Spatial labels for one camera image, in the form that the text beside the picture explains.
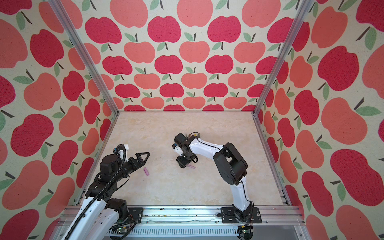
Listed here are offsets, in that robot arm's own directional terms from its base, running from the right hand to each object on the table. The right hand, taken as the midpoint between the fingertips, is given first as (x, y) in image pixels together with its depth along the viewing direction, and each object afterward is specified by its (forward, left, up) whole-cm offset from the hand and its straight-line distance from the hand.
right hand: (187, 161), depth 92 cm
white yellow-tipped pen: (+1, -5, +28) cm, 29 cm away
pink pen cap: (-8, +24, -1) cm, 25 cm away
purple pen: (-3, -3, -1) cm, 4 cm away
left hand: (-8, +19, +17) cm, 26 cm away
